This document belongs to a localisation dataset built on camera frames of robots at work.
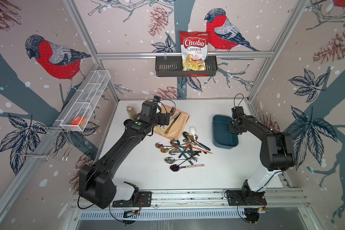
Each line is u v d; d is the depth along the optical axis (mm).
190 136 951
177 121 1065
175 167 825
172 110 1136
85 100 792
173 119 1070
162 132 1001
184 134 973
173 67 1067
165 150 899
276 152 483
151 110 600
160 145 923
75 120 669
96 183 391
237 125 723
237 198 728
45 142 559
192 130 999
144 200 732
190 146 925
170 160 849
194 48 825
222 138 974
